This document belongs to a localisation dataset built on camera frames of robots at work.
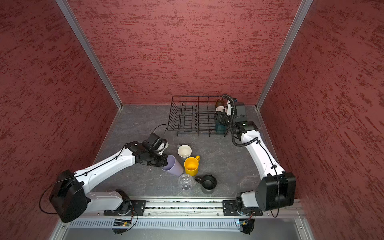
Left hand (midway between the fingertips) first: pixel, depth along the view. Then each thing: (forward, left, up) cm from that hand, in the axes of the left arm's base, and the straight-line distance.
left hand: (166, 166), depth 80 cm
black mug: (-6, -24, -7) cm, 26 cm away
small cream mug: (+11, -9, -1) cm, 14 cm away
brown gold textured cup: (+52, -35, 0) cm, 63 cm away
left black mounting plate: (-19, +12, -8) cm, 24 cm away
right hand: (+22, -30, +15) cm, 40 cm away
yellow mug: (+4, -14, -6) cm, 16 cm away
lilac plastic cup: (-3, -5, +6) cm, 9 cm away
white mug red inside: (+44, -34, +1) cm, 55 cm away
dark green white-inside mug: (+28, -33, -3) cm, 44 cm away
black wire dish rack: (+41, -15, -3) cm, 44 cm away
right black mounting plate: (-18, -35, -7) cm, 40 cm away
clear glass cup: (-6, -11, -8) cm, 14 cm away
